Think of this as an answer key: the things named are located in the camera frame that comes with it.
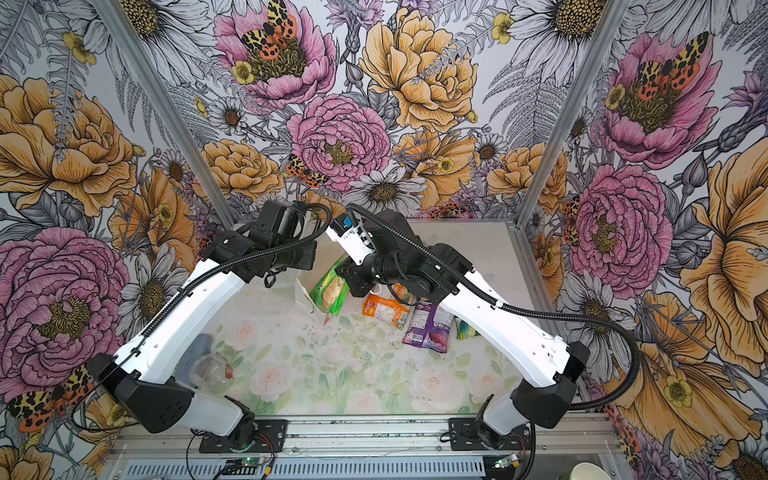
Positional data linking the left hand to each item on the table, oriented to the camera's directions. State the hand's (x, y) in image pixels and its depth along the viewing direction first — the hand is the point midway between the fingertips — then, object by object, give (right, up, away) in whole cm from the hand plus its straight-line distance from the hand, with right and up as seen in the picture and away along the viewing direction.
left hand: (306, 261), depth 75 cm
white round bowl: (+61, -42, -13) cm, 75 cm away
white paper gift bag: (+5, +2, +5) cm, 7 cm away
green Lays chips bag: (+8, -7, -12) cm, 16 cm away
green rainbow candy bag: (+43, -21, +16) cm, 51 cm away
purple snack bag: (+32, -20, +15) cm, 41 cm away
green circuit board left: (-12, -47, -3) cm, 49 cm away
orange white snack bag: (+19, -16, +19) cm, 31 cm away
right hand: (+11, -3, -12) cm, 16 cm away
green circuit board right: (+49, -47, -3) cm, 68 cm away
